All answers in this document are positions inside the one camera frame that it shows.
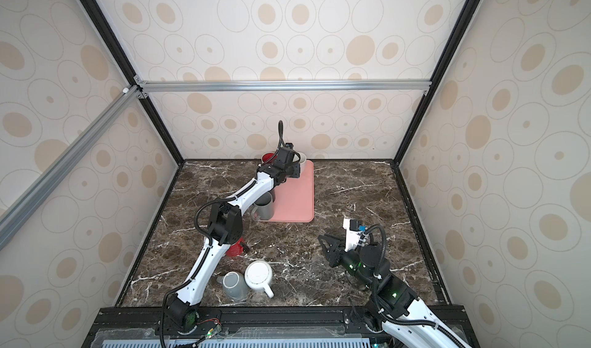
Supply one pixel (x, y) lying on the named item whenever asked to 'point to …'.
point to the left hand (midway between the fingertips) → (302, 160)
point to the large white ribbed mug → (258, 275)
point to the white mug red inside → (267, 156)
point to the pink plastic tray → (294, 199)
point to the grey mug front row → (234, 285)
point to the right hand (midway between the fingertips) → (322, 237)
